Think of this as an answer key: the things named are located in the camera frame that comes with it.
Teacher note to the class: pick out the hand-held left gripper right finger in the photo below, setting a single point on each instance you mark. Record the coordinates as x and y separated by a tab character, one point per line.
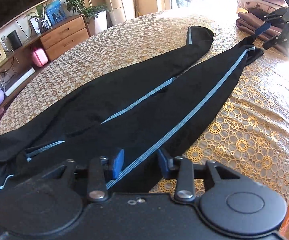
163	163

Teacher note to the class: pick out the cream standing air conditioner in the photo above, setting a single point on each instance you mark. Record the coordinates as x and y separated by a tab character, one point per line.
117	0

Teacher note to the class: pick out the white flat box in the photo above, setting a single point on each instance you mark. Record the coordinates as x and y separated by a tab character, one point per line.
19	80

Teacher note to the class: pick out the wall television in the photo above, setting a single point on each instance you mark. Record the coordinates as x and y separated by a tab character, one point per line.
9	0

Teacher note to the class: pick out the blue picture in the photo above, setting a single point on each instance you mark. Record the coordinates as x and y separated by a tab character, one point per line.
55	11

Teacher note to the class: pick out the potted orchid with patterned pot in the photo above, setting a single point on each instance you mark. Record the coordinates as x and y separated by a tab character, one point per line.
44	25

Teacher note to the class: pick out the black speaker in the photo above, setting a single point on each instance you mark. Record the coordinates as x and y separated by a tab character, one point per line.
14	40

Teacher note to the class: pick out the black pants with blue stripe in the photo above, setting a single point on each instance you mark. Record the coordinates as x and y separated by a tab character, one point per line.
134	120

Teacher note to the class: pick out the white router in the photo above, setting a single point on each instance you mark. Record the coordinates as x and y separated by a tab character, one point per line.
1	86

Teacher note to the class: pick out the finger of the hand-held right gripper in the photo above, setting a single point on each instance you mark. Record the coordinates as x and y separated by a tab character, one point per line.
263	29
275	14

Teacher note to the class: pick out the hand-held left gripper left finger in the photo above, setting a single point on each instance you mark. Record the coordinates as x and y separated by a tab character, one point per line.
117	162

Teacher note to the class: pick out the cream floral folded garment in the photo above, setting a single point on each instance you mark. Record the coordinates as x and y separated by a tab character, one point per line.
254	3

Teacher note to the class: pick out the wooden television cabinet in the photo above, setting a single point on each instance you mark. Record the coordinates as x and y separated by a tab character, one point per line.
64	37

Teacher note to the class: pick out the brown folded garment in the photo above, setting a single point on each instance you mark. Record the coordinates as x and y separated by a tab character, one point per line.
249	21

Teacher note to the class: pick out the tall plant in white pot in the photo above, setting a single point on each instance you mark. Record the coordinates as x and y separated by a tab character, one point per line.
100	22

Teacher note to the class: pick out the pink case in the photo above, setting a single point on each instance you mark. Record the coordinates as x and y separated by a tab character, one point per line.
39	56

